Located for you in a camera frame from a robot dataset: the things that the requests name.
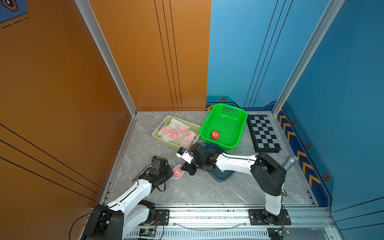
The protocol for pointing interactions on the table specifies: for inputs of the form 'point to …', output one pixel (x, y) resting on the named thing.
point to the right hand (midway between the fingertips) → (182, 167)
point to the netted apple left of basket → (165, 131)
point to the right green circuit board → (275, 233)
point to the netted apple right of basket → (186, 142)
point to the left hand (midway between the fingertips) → (172, 168)
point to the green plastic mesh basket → (228, 121)
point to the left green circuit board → (148, 232)
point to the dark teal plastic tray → (219, 176)
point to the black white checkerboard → (263, 137)
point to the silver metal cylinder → (290, 163)
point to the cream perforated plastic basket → (176, 143)
